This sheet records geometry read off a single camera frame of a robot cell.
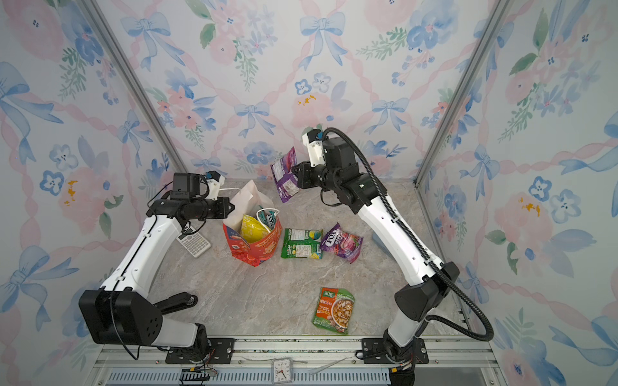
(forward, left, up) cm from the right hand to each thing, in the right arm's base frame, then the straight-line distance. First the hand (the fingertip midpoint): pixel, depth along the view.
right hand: (293, 167), depth 69 cm
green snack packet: (-3, -1, -37) cm, 37 cm away
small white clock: (-45, +3, -37) cm, 59 cm away
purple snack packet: (0, +3, -5) cm, 6 cm away
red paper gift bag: (+3, +18, -18) cm, 26 cm away
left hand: (-1, +21, -16) cm, 26 cm away
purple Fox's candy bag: (-4, -18, -37) cm, 42 cm away
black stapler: (-27, +39, -35) cm, 59 cm away
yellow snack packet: (-6, +15, -22) cm, 28 cm away
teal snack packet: (0, +11, -25) cm, 27 cm away
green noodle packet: (-27, -13, -39) cm, 50 cm away
